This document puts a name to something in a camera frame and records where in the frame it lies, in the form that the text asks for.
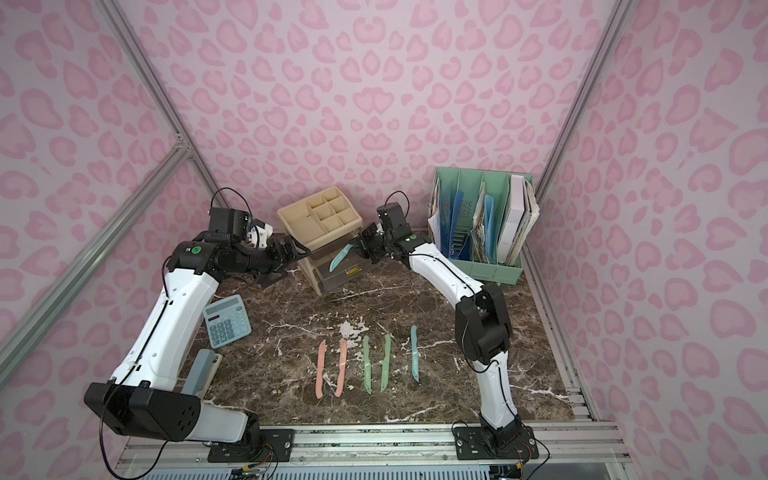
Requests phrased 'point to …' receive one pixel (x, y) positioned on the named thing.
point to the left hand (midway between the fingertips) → (300, 256)
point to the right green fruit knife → (386, 363)
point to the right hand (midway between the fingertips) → (341, 241)
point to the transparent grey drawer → (340, 264)
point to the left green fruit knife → (367, 367)
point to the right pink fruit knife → (341, 381)
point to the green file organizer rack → (482, 221)
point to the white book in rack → (520, 214)
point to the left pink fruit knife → (319, 376)
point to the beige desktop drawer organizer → (316, 220)
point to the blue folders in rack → (449, 209)
